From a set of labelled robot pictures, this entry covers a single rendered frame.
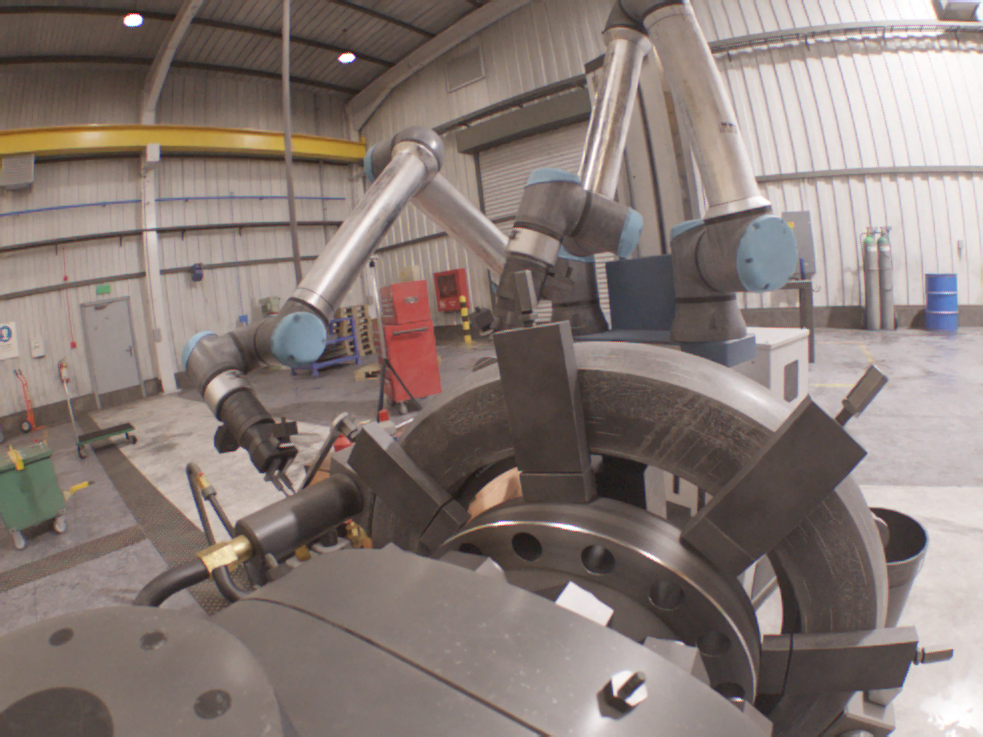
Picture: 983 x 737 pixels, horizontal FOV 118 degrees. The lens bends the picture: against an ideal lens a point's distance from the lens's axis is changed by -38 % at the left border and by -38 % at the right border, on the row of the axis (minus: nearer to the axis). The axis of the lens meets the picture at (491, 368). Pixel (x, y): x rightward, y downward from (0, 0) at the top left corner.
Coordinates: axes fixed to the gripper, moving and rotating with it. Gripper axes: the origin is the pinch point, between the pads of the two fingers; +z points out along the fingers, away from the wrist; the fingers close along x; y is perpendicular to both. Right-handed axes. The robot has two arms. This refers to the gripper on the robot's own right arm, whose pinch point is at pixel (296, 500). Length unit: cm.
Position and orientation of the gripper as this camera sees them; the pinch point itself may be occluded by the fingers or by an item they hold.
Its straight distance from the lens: 79.7
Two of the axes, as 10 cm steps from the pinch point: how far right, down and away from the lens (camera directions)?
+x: 3.7, 0.1, 9.3
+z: 7.3, 6.2, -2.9
